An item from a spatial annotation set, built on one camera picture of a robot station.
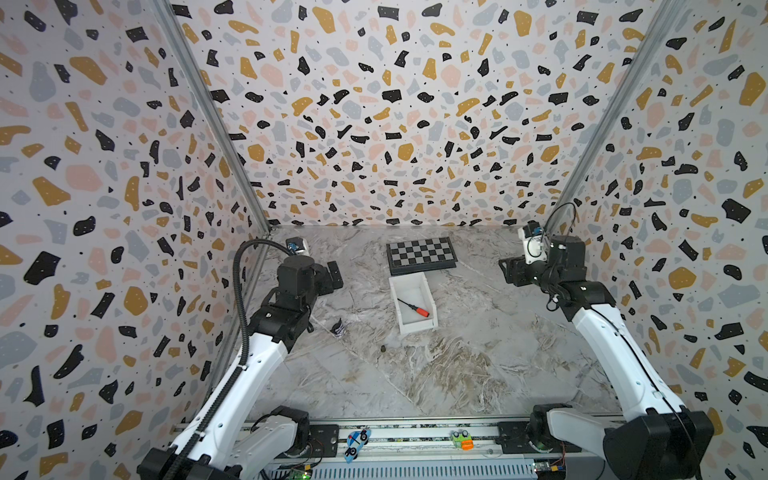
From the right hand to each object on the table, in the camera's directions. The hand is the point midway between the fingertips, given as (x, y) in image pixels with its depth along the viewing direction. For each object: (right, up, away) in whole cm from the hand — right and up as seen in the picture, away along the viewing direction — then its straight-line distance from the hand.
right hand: (515, 252), depth 78 cm
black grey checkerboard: (-23, -1, +32) cm, 39 cm away
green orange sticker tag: (-15, -46, -5) cm, 48 cm away
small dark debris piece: (-35, -29, +12) cm, 47 cm away
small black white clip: (-49, -23, +12) cm, 55 cm away
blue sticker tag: (-41, -46, -5) cm, 62 cm away
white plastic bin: (-26, -12, +25) cm, 38 cm away
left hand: (-49, -2, -3) cm, 49 cm away
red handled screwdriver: (-25, -18, +20) cm, 37 cm away
